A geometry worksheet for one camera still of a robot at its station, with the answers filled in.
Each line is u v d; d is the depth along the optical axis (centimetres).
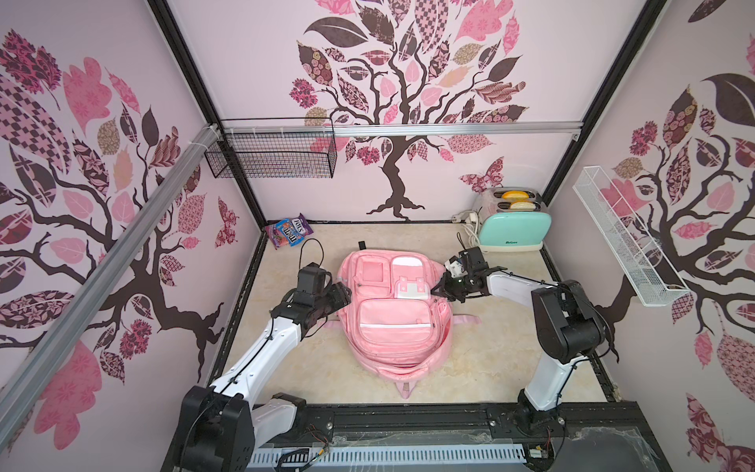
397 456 70
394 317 86
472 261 78
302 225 118
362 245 114
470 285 75
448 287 85
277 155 122
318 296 64
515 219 99
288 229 114
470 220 111
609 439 72
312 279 64
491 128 188
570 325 50
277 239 114
